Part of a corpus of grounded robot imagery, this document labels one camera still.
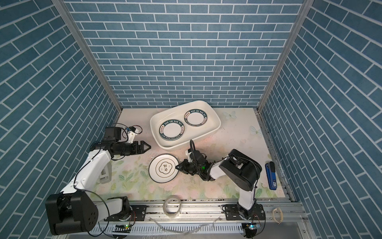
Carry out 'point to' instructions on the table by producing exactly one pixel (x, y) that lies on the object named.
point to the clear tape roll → (172, 206)
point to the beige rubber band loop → (275, 209)
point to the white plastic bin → (213, 123)
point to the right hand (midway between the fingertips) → (173, 166)
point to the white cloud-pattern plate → (162, 168)
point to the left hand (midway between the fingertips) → (145, 147)
